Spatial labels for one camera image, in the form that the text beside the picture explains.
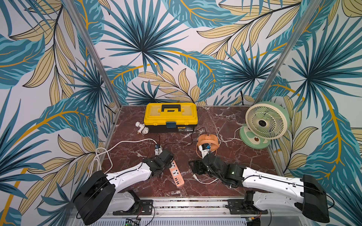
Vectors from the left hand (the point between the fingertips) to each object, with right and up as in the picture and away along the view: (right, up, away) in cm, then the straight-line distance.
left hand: (165, 162), depth 87 cm
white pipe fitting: (-19, +20, +16) cm, 32 cm away
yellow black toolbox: (+3, +28, +4) cm, 28 cm away
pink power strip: (+7, -5, -5) cm, 10 cm away
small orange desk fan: (+29, +15, -2) cm, 32 cm away
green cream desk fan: (+58, +26, -6) cm, 64 cm away
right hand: (+16, +3, -10) cm, 19 cm away
